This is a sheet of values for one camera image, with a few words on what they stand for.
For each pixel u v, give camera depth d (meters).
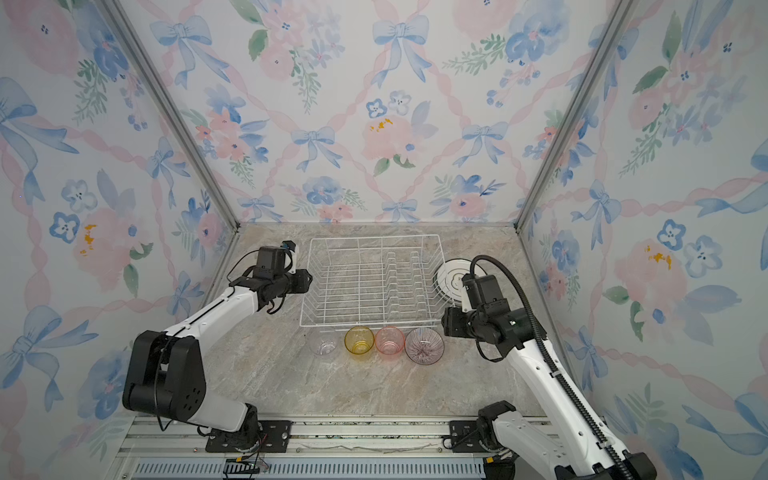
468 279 0.70
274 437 0.74
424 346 0.88
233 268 0.71
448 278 1.01
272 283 0.67
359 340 0.90
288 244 0.81
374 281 1.04
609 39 0.72
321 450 0.73
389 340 0.88
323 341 0.82
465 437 0.72
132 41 0.73
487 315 0.55
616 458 0.37
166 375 0.48
